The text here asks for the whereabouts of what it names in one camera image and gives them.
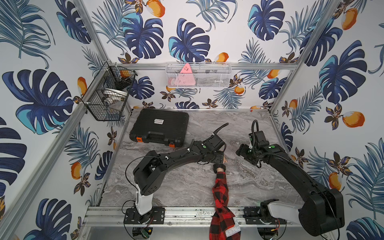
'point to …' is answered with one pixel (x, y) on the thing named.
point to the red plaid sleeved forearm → (223, 225)
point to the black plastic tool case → (160, 126)
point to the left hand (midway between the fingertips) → (219, 156)
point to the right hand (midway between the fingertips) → (240, 153)
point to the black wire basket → (105, 99)
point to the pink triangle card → (185, 77)
